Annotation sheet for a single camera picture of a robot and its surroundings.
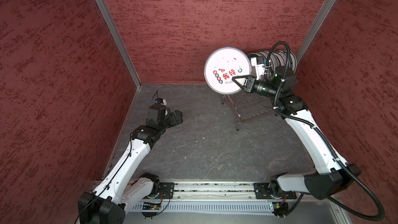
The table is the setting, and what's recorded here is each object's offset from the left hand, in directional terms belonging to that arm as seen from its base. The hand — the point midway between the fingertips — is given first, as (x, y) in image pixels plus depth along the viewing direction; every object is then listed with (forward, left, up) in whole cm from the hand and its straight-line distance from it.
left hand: (174, 118), depth 79 cm
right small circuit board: (-37, -52, -20) cm, 67 cm away
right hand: (+4, -27, +23) cm, 36 cm away
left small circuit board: (-37, +10, -21) cm, 44 cm away
